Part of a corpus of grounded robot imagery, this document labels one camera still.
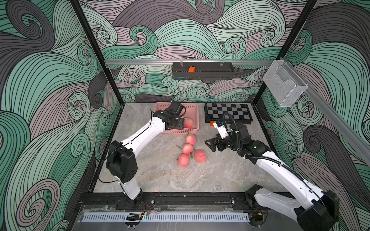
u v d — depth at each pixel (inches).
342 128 22.0
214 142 26.1
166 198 29.9
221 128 26.0
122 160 17.4
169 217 27.5
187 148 34.5
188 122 39.3
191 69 34.5
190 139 36.3
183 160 32.3
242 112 43.3
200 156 32.8
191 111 43.7
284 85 30.5
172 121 23.7
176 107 25.5
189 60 37.0
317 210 14.3
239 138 22.1
